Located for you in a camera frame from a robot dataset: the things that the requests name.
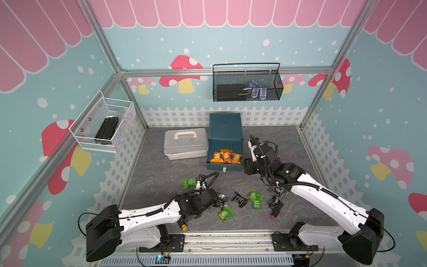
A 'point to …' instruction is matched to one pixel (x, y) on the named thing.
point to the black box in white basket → (107, 130)
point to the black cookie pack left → (222, 197)
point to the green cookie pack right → (257, 197)
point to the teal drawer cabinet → (225, 132)
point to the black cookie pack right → (274, 201)
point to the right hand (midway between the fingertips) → (245, 160)
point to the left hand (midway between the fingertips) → (204, 195)
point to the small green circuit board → (160, 259)
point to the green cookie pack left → (188, 182)
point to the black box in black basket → (229, 92)
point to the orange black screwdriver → (278, 208)
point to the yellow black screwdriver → (183, 225)
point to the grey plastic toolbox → (189, 143)
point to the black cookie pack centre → (242, 201)
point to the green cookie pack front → (227, 213)
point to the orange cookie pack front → (229, 151)
